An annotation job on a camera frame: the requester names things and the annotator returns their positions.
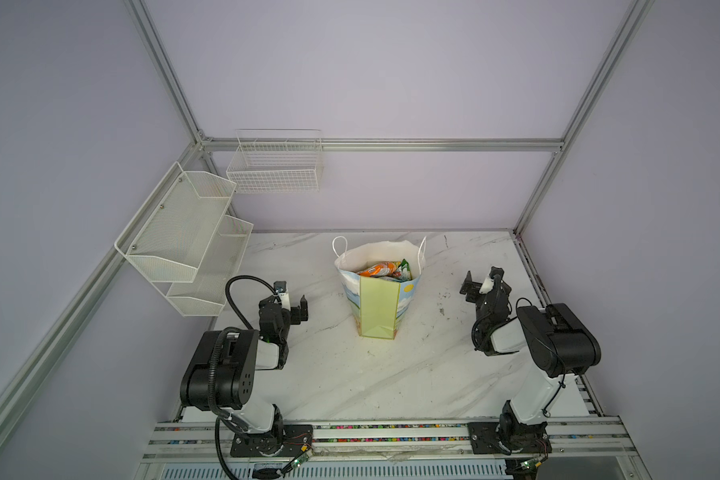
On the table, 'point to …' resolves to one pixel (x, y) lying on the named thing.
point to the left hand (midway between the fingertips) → (287, 297)
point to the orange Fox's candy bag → (383, 269)
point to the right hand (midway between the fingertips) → (483, 273)
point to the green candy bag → (403, 271)
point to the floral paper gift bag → (377, 303)
